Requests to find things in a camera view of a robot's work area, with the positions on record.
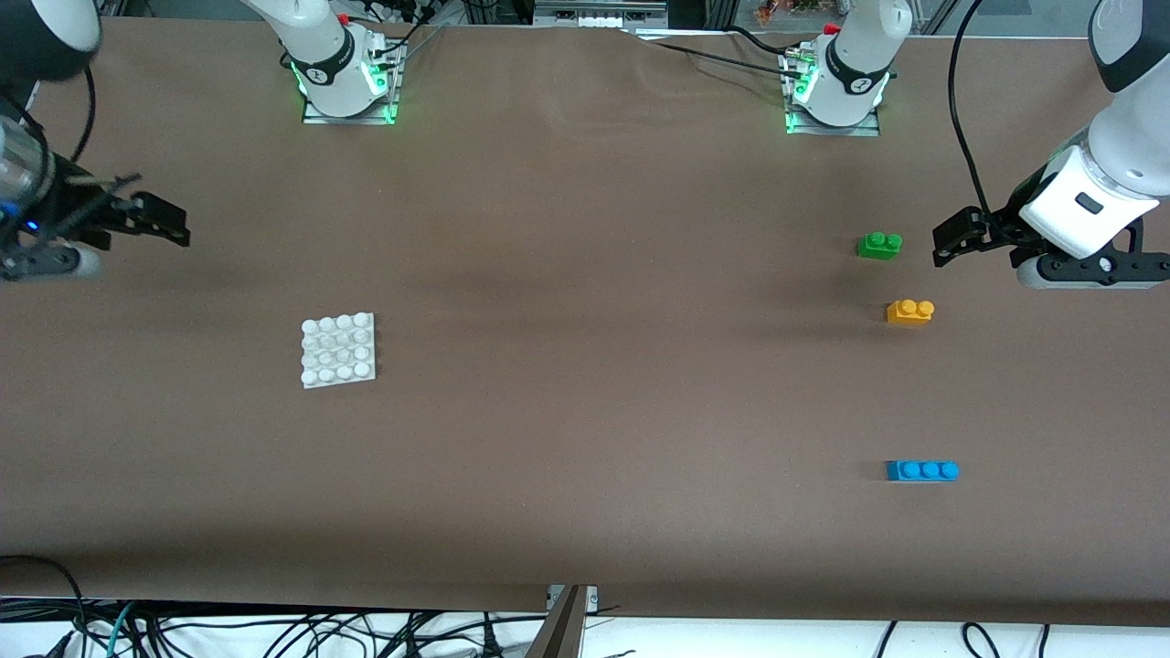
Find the dark frame beam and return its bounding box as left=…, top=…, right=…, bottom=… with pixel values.
left=524, top=586, right=588, bottom=658

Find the black base cable bundle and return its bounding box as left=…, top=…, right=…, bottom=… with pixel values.
left=364, top=0, right=451, bottom=72

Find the black looped floor cable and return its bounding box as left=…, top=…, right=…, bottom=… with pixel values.
left=0, top=554, right=89, bottom=658

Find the teal floor cable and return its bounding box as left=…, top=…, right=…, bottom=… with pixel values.
left=103, top=600, right=139, bottom=658

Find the orange background clutter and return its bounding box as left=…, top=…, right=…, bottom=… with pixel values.
left=754, top=0, right=824, bottom=24

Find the black floor cable tangle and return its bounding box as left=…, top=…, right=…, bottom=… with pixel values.
left=137, top=606, right=549, bottom=658

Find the brown table cover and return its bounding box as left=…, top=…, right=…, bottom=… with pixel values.
left=0, top=16, right=1170, bottom=630

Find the long black table cable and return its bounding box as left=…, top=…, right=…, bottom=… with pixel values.
left=629, top=33, right=813, bottom=81

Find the curled black floor cable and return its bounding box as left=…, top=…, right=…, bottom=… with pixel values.
left=962, top=621, right=1005, bottom=658

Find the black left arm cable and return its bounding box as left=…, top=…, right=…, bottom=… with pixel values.
left=948, top=0, right=995, bottom=216

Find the blue toy block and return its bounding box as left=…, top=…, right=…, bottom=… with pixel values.
left=885, top=460, right=961, bottom=483

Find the white studded base plate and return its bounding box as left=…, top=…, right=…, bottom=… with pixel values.
left=300, top=312, right=378, bottom=390

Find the white power strip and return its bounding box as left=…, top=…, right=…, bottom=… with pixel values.
left=533, top=0, right=670, bottom=29

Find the short black table cable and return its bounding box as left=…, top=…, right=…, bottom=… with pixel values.
left=727, top=25, right=802, bottom=58

